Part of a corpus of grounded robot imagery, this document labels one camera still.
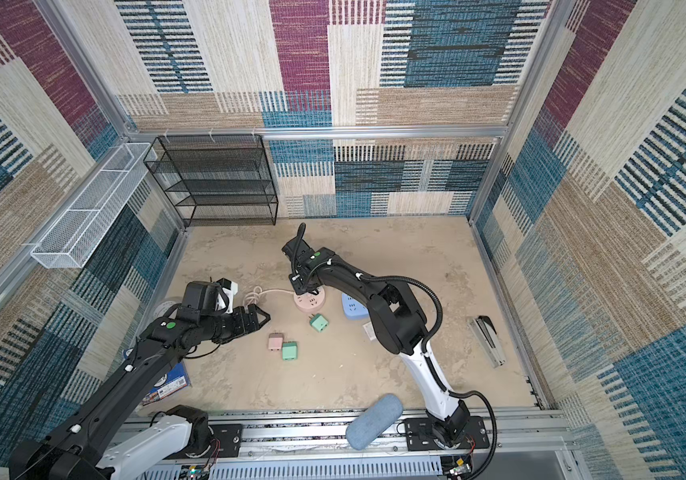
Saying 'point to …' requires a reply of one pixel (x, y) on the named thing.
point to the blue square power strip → (353, 309)
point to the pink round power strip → (310, 302)
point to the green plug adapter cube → (318, 322)
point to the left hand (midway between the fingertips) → (259, 317)
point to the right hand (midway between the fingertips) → (308, 289)
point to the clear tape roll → (164, 308)
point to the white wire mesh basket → (65, 244)
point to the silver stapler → (488, 336)
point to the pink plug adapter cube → (275, 341)
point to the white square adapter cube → (369, 329)
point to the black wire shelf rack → (216, 180)
